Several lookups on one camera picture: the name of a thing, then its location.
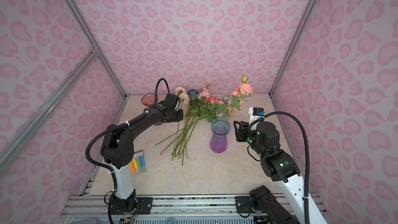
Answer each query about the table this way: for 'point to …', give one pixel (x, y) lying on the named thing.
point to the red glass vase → (148, 99)
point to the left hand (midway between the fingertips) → (182, 114)
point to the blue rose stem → (192, 94)
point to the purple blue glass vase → (220, 128)
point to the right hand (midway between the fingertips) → (236, 121)
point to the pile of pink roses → (197, 103)
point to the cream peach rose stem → (180, 92)
